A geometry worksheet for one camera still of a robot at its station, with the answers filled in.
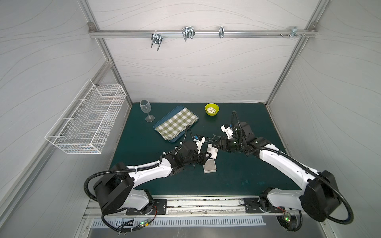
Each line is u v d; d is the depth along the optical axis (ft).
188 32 2.52
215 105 3.77
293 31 2.51
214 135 3.32
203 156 2.30
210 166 2.83
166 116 3.64
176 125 3.51
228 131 2.46
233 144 2.25
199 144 2.40
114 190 1.37
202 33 2.63
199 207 2.46
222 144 2.34
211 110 3.67
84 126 2.25
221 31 2.56
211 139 3.30
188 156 2.12
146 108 3.40
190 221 2.31
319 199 1.32
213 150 2.78
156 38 2.60
